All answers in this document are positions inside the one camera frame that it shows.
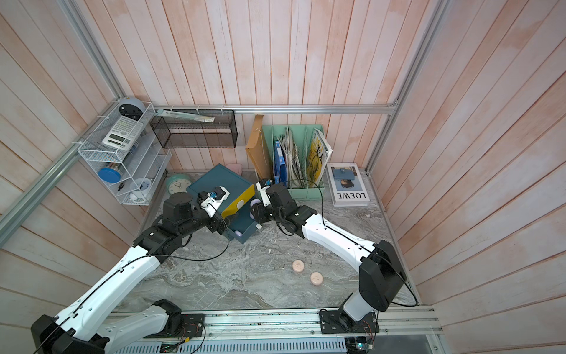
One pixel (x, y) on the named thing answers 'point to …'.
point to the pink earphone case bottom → (316, 278)
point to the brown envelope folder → (257, 149)
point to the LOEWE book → (346, 184)
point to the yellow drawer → (239, 202)
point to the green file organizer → (302, 133)
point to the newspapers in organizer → (295, 171)
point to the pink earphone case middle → (298, 265)
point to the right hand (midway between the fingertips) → (254, 207)
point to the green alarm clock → (178, 183)
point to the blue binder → (280, 167)
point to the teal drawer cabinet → (220, 175)
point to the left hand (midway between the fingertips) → (226, 206)
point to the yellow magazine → (318, 155)
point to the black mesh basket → (178, 133)
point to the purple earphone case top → (238, 233)
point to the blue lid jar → (109, 175)
